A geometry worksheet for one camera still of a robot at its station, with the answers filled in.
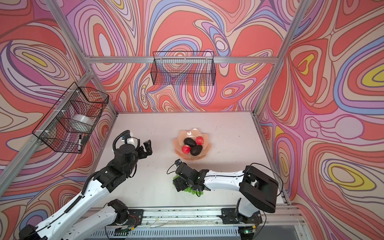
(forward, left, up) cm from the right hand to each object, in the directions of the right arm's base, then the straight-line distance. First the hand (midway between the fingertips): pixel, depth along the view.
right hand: (182, 182), depth 84 cm
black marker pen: (+11, +48, +25) cm, 55 cm away
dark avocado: (+19, -9, +3) cm, 22 cm away
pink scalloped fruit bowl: (+26, +3, +2) cm, 26 cm away
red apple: (+25, -11, +5) cm, 28 cm away
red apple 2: (+20, -2, +4) cm, 20 cm away
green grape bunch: (-5, -4, +3) cm, 7 cm away
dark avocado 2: (+25, -5, +4) cm, 26 cm away
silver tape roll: (+23, +48, +32) cm, 62 cm away
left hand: (+14, +18, +22) cm, 31 cm away
